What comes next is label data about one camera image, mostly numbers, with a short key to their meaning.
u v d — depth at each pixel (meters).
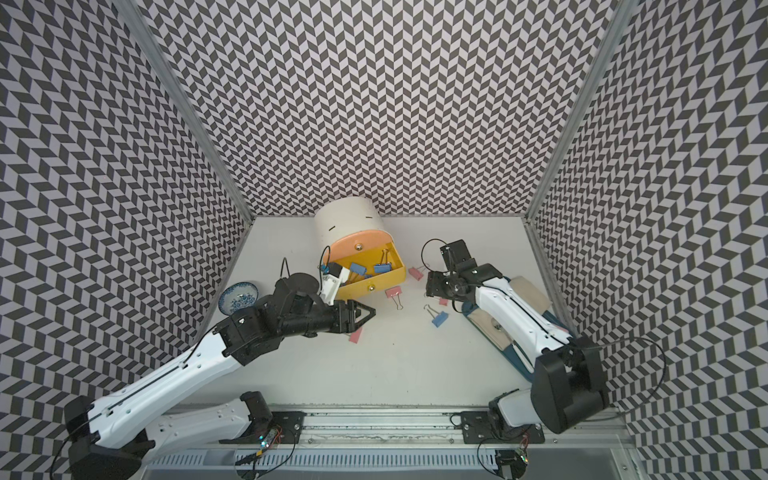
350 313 0.59
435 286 0.76
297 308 0.51
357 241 0.84
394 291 0.96
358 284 0.76
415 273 1.02
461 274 0.61
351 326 0.58
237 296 0.94
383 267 0.93
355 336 0.88
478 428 0.74
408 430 0.75
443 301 0.94
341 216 0.89
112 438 0.39
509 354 0.86
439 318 0.92
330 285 0.61
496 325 0.91
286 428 0.72
